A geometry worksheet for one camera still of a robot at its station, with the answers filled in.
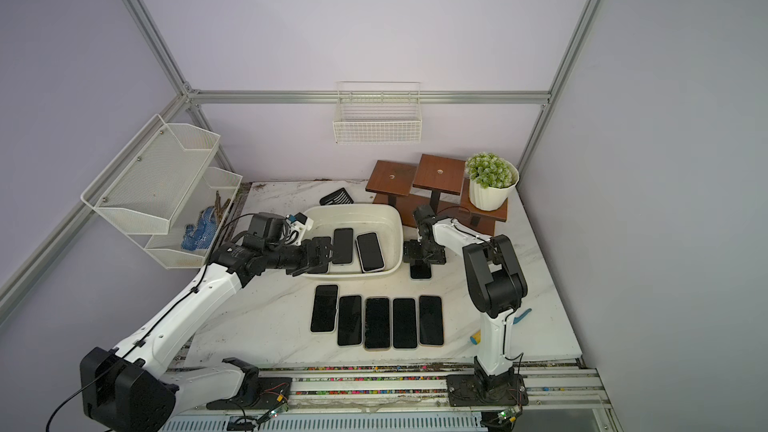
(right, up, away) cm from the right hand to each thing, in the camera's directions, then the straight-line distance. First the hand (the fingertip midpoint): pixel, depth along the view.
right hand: (420, 263), depth 98 cm
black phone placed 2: (-22, -15, -12) cm, 29 cm away
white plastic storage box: (-20, +15, +11) cm, 27 cm away
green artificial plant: (+18, +29, -17) cm, 38 cm away
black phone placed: (-29, -12, -10) cm, 33 cm away
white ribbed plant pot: (+18, +21, -12) cm, 31 cm away
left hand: (-26, +4, -21) cm, 34 cm away
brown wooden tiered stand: (+4, +27, -7) cm, 28 cm away
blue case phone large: (0, -3, +2) cm, 3 cm away
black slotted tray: (-30, +23, +17) cm, 41 cm away
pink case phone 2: (+2, -15, -14) cm, 20 cm away
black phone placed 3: (-13, -14, -15) cm, 25 cm away
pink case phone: (-17, +4, +1) cm, 17 cm away
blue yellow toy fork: (+15, -18, -15) cm, 28 cm away
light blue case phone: (-6, -15, -13) cm, 21 cm away
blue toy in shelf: (-67, +10, -10) cm, 69 cm away
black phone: (-27, +5, +7) cm, 28 cm away
